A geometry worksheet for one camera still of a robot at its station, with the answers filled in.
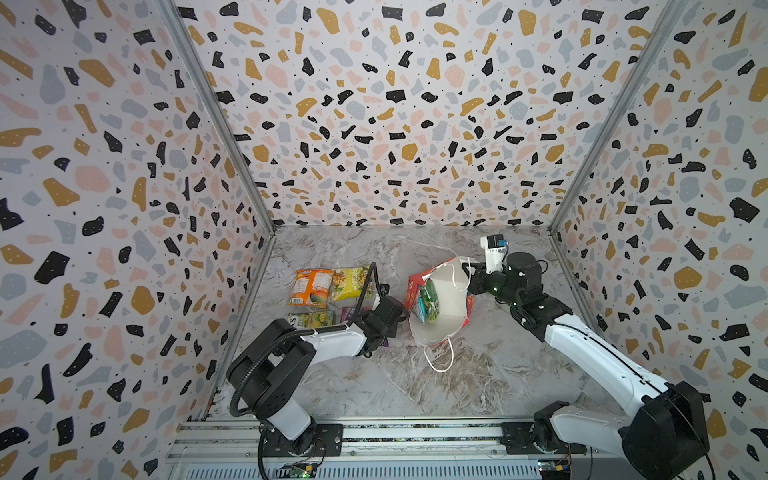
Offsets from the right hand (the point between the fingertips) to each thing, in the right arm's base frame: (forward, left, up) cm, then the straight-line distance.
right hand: (461, 259), depth 78 cm
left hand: (-4, +20, -21) cm, 30 cm away
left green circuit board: (-44, +39, -26) cm, 64 cm away
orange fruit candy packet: (+6, +46, -24) cm, 52 cm away
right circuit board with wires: (-42, -22, -27) cm, 55 cm away
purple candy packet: (-3, +33, -24) cm, 41 cm away
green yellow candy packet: (-6, +42, -23) cm, 48 cm away
